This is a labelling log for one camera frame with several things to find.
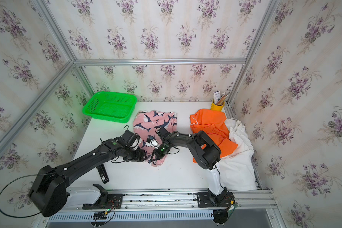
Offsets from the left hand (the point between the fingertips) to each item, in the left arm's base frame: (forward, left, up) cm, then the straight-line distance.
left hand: (144, 158), depth 81 cm
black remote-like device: (-7, +23, -5) cm, 25 cm away
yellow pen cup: (+41, -50, +1) cm, 65 cm away
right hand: (+2, -5, -7) cm, 9 cm away
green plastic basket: (+49, +32, -7) cm, 59 cm away
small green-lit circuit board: (-26, +20, -10) cm, 34 cm away
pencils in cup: (+43, -54, +7) cm, 69 cm away
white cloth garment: (-5, -55, -4) cm, 55 cm away
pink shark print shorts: (+29, +3, -5) cm, 30 cm away
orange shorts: (+26, -47, 0) cm, 53 cm away
